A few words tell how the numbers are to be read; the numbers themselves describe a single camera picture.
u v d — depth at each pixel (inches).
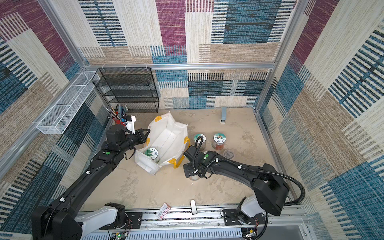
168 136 40.7
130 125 27.6
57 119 28.1
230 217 28.8
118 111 41.4
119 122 40.4
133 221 28.7
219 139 37.0
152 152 34.4
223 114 44.1
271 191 16.8
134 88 42.6
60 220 15.6
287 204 17.7
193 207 29.3
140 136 26.8
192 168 23.8
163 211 29.9
